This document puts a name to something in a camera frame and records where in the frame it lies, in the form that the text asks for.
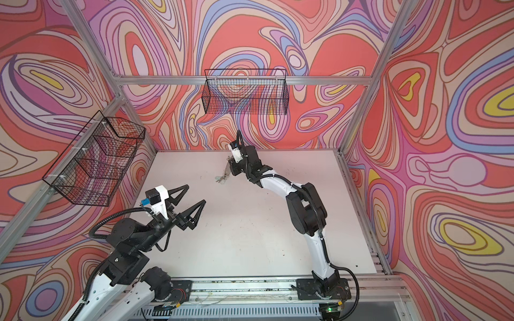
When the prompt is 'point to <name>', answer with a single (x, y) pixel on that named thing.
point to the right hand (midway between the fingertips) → (231, 163)
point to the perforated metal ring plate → (227, 172)
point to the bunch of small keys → (221, 179)
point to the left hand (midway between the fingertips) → (197, 194)
